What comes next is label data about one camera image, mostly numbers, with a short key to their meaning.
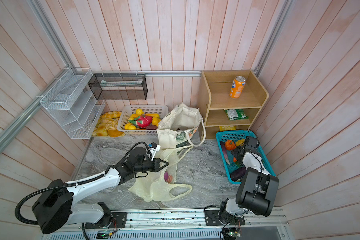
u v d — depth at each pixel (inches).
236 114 36.8
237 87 31.0
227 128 42.1
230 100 34.2
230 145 37.9
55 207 16.1
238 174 33.6
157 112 45.5
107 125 40.8
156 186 28.9
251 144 27.9
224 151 38.2
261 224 28.8
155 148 29.3
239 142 38.6
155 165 27.6
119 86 41.9
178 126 42.5
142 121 41.3
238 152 26.5
